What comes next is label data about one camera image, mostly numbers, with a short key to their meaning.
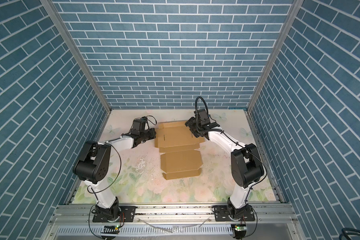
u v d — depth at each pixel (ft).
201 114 2.32
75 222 2.37
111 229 2.37
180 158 3.01
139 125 2.53
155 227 2.32
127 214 2.41
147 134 2.90
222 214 2.41
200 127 2.31
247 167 1.57
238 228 2.43
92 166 1.62
